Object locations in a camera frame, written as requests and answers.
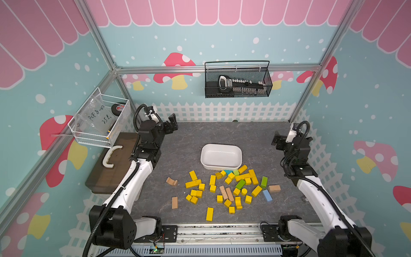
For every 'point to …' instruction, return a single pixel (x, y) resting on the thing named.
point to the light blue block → (267, 195)
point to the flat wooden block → (174, 202)
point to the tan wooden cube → (274, 188)
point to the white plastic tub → (221, 157)
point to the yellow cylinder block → (242, 169)
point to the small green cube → (236, 173)
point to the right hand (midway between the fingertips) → (285, 132)
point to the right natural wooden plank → (229, 194)
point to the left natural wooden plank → (224, 194)
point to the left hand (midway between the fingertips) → (168, 118)
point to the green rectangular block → (264, 181)
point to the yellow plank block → (193, 175)
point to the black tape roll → (116, 108)
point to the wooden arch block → (171, 181)
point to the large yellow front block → (210, 214)
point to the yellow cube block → (202, 187)
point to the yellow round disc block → (244, 191)
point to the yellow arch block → (238, 202)
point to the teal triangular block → (228, 171)
